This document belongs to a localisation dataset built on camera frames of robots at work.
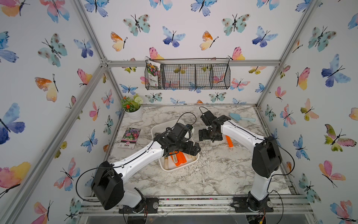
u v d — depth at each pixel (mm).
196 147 696
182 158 886
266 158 479
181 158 882
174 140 601
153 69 879
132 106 1007
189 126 724
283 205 710
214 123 652
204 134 808
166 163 866
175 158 866
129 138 1012
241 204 737
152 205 735
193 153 687
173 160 876
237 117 1133
